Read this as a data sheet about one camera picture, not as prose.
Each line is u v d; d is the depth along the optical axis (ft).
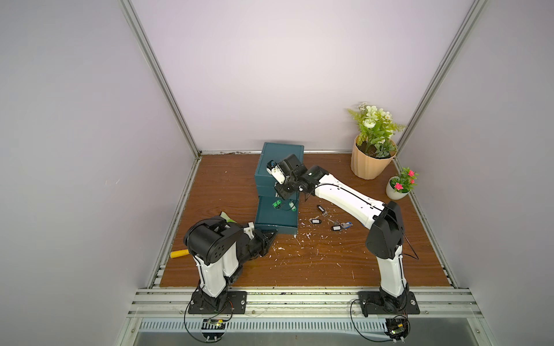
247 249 2.34
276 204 3.21
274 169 2.47
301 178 2.00
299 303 2.45
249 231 2.76
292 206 3.20
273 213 3.18
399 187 3.01
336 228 3.02
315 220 3.06
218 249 1.61
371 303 2.24
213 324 2.34
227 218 3.11
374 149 3.32
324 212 3.17
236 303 2.39
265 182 2.56
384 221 1.56
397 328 2.29
